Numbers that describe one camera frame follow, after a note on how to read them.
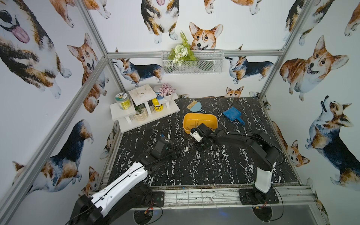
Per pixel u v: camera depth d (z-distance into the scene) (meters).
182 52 0.78
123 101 0.90
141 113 1.03
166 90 0.92
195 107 1.17
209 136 0.71
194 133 0.86
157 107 1.07
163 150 0.61
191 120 1.07
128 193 0.60
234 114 1.11
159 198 0.74
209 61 0.92
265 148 0.52
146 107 1.04
